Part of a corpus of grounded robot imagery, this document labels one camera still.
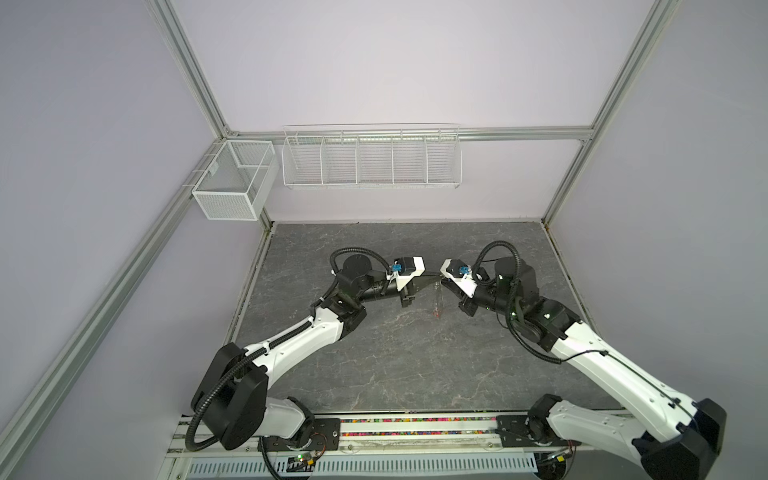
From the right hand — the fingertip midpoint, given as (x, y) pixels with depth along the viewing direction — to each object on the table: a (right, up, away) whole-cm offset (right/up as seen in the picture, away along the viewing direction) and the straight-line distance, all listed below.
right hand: (447, 278), depth 72 cm
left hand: (-2, +1, -5) cm, 6 cm away
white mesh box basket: (-67, +31, +30) cm, 80 cm away
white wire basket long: (-21, +41, +34) cm, 57 cm away
